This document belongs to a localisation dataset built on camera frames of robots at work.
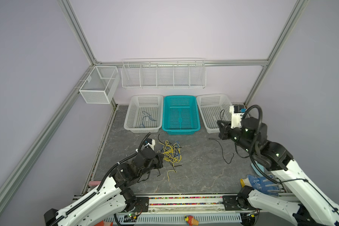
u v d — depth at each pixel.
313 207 0.39
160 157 0.63
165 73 0.99
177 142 0.99
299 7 0.70
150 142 0.66
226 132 0.55
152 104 1.19
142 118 1.11
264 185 0.79
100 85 1.03
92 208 0.44
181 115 1.12
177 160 0.83
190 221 0.67
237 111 0.52
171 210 0.73
